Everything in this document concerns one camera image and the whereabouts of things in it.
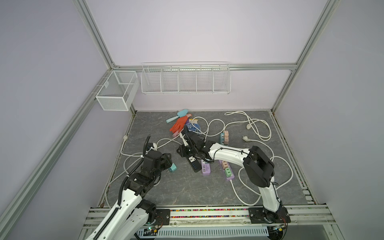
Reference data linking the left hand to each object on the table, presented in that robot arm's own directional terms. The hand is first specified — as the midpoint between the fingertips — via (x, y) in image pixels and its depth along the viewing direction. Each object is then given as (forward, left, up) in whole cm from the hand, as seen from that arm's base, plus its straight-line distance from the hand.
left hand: (169, 157), depth 78 cm
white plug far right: (+28, -54, -14) cm, 63 cm away
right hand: (+7, -4, -7) cm, 11 cm away
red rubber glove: (+32, -3, -14) cm, 35 cm away
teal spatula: (+46, -4, -16) cm, 49 cm away
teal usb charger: (0, 0, -14) cm, 14 cm away
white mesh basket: (+50, +36, +6) cm, 62 cm away
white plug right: (+18, -49, -14) cm, 54 cm away
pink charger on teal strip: (+17, -35, -9) cm, 40 cm away
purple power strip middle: (-2, -20, -13) cm, 24 cm away
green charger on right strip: (-7, -31, -8) cm, 33 cm away
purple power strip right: (-8, -35, -13) cm, 38 cm away
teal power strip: (+18, -33, -12) cm, 39 cm away
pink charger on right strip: (-2, -31, -9) cm, 32 cm away
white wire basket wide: (+49, -11, +15) cm, 52 cm away
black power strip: (+2, -14, -14) cm, 20 cm away
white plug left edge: (+28, +36, -19) cm, 50 cm away
